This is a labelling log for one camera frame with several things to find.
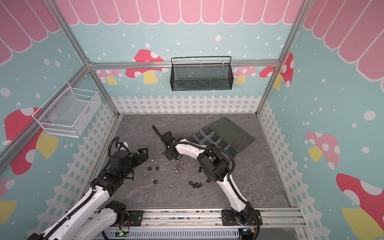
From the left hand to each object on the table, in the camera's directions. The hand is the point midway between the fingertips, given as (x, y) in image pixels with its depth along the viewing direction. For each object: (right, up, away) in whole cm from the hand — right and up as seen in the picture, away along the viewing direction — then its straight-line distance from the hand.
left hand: (143, 155), depth 82 cm
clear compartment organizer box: (+52, +11, +29) cm, 60 cm away
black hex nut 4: (+36, -16, +4) cm, 40 cm away
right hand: (+13, -2, +15) cm, 20 cm away
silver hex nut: (+4, -7, +10) cm, 13 cm away
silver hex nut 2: (0, -13, +6) cm, 14 cm away
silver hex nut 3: (+15, -18, +2) cm, 24 cm away
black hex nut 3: (+5, -17, +5) cm, 18 cm away
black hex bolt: (+32, -11, +9) cm, 35 cm away
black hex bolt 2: (+32, -17, +3) cm, 36 cm away
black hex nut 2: (+6, -10, +10) cm, 15 cm away
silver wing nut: (+21, -7, +11) cm, 25 cm away
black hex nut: (+1, -10, +9) cm, 14 cm away
